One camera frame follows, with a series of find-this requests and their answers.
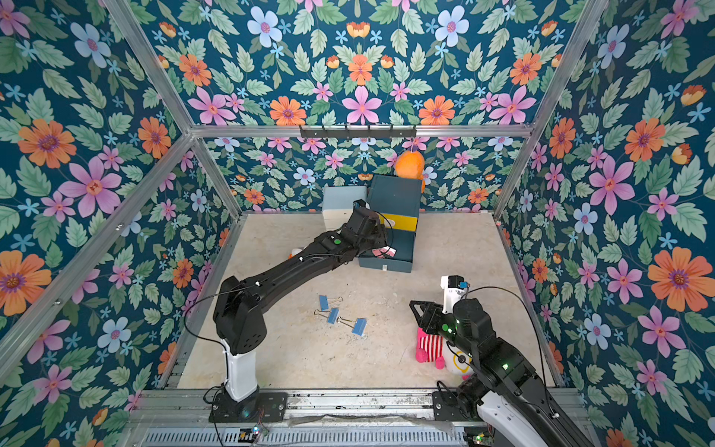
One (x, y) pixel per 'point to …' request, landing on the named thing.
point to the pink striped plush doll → (447, 355)
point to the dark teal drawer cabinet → (398, 202)
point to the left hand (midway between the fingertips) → (386, 230)
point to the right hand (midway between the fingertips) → (414, 303)
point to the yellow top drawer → (401, 223)
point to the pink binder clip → (384, 252)
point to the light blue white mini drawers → (338, 203)
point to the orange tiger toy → (294, 251)
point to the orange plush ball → (411, 164)
